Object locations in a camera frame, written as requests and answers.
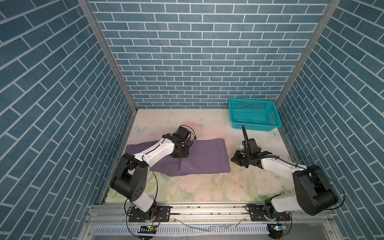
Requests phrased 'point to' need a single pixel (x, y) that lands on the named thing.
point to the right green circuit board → (275, 230)
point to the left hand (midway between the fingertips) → (185, 154)
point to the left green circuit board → (148, 229)
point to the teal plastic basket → (256, 115)
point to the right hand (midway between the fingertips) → (229, 157)
